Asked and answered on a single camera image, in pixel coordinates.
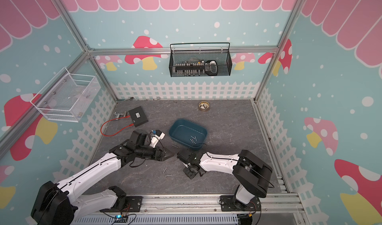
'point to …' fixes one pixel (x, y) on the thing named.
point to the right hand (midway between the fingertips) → (191, 170)
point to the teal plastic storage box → (188, 133)
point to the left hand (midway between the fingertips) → (168, 156)
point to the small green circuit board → (121, 218)
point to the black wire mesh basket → (200, 59)
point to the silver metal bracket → (121, 115)
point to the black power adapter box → (138, 116)
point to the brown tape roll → (204, 106)
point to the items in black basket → (192, 67)
